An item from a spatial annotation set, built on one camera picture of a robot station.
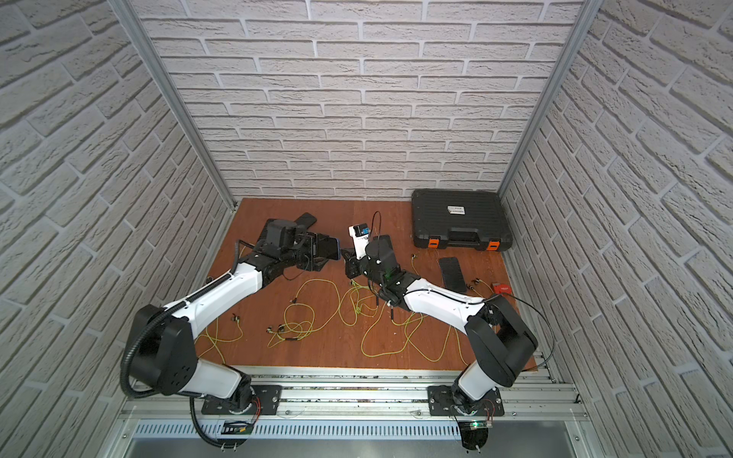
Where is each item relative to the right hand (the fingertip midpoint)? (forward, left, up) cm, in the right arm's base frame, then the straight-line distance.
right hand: (346, 250), depth 82 cm
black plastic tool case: (+22, -36, -13) cm, 44 cm away
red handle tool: (-6, -52, -19) cm, 55 cm away
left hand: (+4, +3, +2) cm, 5 cm away
